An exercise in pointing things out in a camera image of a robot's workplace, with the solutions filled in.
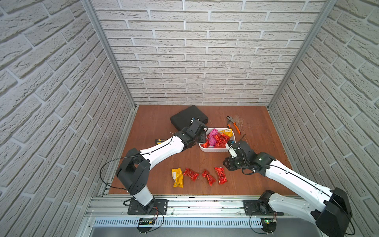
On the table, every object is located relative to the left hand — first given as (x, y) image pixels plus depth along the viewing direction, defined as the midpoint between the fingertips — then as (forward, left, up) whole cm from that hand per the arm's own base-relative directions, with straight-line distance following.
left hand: (205, 133), depth 86 cm
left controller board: (-41, +31, -18) cm, 55 cm away
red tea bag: (-23, -2, -11) cm, 26 cm away
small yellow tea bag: (+5, -16, -7) cm, 18 cm away
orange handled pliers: (+22, -21, -13) cm, 33 cm away
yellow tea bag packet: (-22, +16, -10) cm, 29 cm away
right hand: (-16, -12, -5) cm, 21 cm away
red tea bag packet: (-21, +7, -12) cm, 25 cm away
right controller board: (-44, -30, -15) cm, 55 cm away
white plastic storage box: (0, -9, -8) cm, 12 cm away
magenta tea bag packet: (+3, -5, -9) cm, 11 cm away
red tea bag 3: (-1, -2, -12) cm, 12 cm away
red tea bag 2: (-22, -10, -14) cm, 27 cm away
